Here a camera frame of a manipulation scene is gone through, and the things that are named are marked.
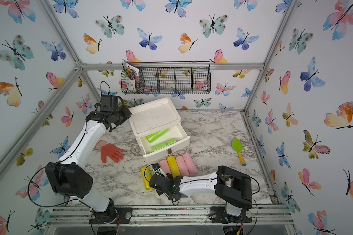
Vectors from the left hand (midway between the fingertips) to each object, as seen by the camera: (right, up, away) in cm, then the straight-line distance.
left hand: (132, 111), depth 84 cm
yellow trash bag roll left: (+7, -38, +2) cm, 39 cm away
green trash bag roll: (+12, -14, -3) cm, 19 cm away
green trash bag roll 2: (+17, -19, -6) cm, 26 cm away
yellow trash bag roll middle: (+23, -32, +4) cm, 40 cm away
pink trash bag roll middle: (+28, -33, +3) cm, 43 cm away
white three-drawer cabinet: (+14, -8, -3) cm, 16 cm away
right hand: (+15, -38, -2) cm, 41 cm away
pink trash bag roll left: (+17, -31, +4) cm, 36 cm away
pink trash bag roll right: (+33, -31, +5) cm, 45 cm away
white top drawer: (+18, -17, -1) cm, 24 cm away
